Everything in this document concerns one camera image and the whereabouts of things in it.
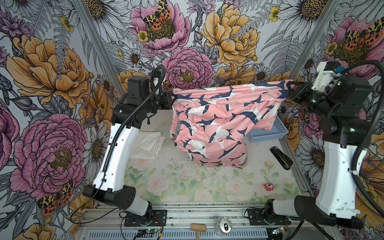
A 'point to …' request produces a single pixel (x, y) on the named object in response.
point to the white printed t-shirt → (147, 145)
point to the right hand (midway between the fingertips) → (285, 88)
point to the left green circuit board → (142, 233)
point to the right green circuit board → (279, 230)
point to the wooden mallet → (198, 227)
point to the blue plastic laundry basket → (278, 129)
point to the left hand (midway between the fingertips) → (175, 101)
